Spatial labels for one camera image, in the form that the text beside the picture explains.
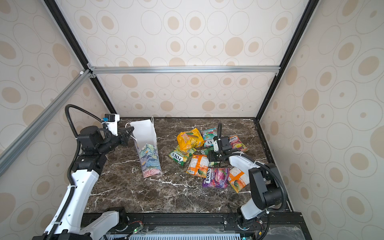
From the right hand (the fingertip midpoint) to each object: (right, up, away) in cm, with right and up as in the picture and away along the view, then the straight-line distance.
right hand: (212, 154), depth 94 cm
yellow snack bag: (-14, +9, +5) cm, 18 cm away
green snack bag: (-4, +2, +4) cm, 6 cm away
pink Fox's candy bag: (+17, +7, +6) cm, 19 cm away
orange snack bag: (-8, -6, -3) cm, 11 cm away
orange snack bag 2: (+15, -13, -8) cm, 21 cm away
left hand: (-38, +17, -24) cm, 49 cm away
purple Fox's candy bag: (+2, -12, -8) cm, 15 cm away
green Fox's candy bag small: (-19, -2, +1) cm, 19 cm away
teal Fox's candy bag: (-1, +12, +12) cm, 17 cm away
